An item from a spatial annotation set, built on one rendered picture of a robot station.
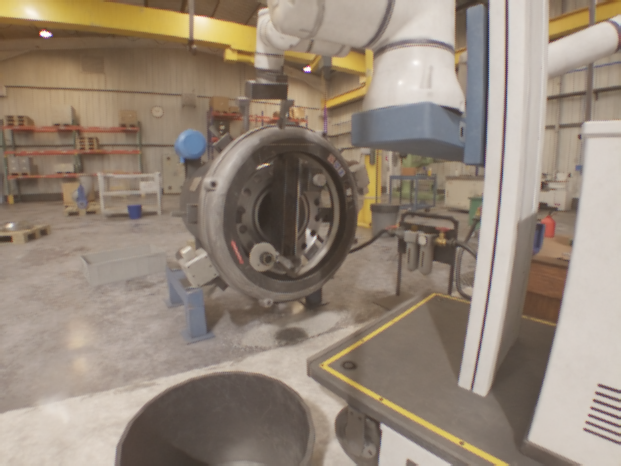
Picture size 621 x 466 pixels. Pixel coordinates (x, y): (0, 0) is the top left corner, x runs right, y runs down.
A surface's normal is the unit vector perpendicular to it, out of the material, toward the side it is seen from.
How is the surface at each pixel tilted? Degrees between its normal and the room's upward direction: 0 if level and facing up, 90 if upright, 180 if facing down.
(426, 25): 91
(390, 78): 68
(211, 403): 87
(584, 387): 90
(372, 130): 90
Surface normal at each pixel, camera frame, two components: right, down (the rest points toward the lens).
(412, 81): -0.30, -0.21
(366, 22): 0.20, 0.89
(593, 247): -0.72, 0.13
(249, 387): -0.14, 0.13
